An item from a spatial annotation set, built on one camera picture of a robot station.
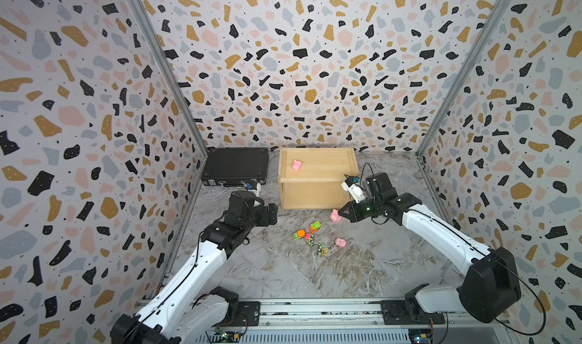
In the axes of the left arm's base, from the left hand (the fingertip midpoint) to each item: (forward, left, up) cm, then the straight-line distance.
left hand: (268, 206), depth 79 cm
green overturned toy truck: (-10, -19, -16) cm, 27 cm away
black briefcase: (+36, +24, -18) cm, 47 cm away
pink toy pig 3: (-7, -26, -16) cm, 32 cm away
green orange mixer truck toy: (-3, -10, -17) cm, 20 cm away
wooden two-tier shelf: (+11, -15, +2) cm, 19 cm away
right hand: (-1, -25, -3) cm, 26 cm away
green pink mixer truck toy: (-4, -14, -17) cm, 23 cm away
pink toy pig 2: (-3, -23, -4) cm, 24 cm away
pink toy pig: (+16, -10, +4) cm, 19 cm away
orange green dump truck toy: (0, -17, -17) cm, 24 cm away
